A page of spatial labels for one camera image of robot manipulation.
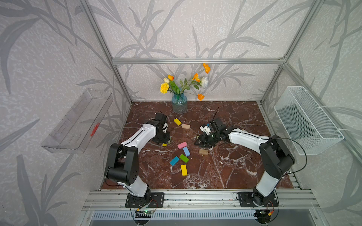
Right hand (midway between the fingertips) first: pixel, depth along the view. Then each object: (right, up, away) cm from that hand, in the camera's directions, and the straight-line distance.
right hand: (196, 144), depth 85 cm
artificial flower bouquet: (-19, +39, +14) cm, 45 cm away
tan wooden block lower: (+6, -6, +6) cm, 10 cm away
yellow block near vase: (-14, +13, +22) cm, 29 cm away
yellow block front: (-7, -15, -1) cm, 17 cm away
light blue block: (-6, -6, +6) cm, 10 cm away
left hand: (-19, +2, +5) cm, 19 cm away
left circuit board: (-27, -33, -13) cm, 45 cm away
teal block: (-14, -11, +2) cm, 18 cm away
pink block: (-9, -3, +9) cm, 13 cm away
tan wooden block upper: (-7, +9, +20) cm, 23 cm away
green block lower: (-7, -10, +3) cm, 12 cm away
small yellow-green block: (-20, -1, +3) cm, 20 cm away
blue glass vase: (-12, +26, +20) cm, 35 cm away
